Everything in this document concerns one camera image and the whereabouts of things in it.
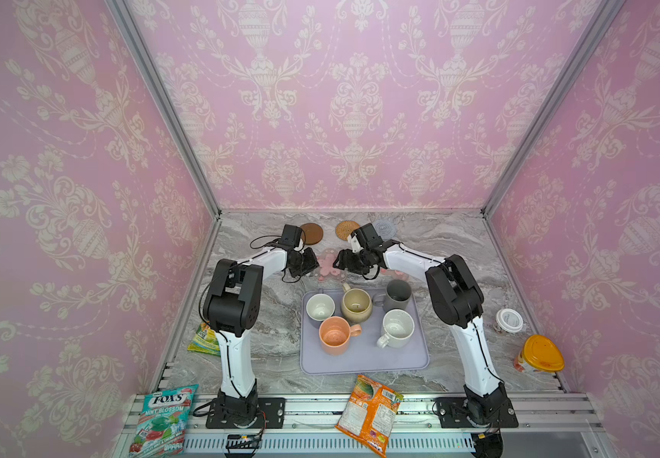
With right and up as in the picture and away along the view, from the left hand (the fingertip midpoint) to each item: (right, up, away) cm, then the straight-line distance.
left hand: (318, 264), depth 101 cm
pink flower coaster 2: (+22, 0, -26) cm, 34 cm away
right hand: (+8, 0, +1) cm, 8 cm away
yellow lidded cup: (+60, -21, -26) cm, 68 cm away
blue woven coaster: (+27, +13, +15) cm, 33 cm away
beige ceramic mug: (+13, -12, -9) cm, 19 cm away
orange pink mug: (+6, -20, -14) cm, 25 cm away
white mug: (+25, -18, -13) cm, 34 cm away
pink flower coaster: (+3, -3, +2) cm, 5 cm away
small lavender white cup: (+1, -12, -11) cm, 17 cm away
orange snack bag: (+15, -36, -28) cm, 48 cm away
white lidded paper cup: (+57, -15, -17) cm, 61 cm away
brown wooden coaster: (-4, +11, +15) cm, 19 cm away
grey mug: (+26, -9, -10) cm, 29 cm away
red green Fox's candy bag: (-37, -37, -30) cm, 61 cm away
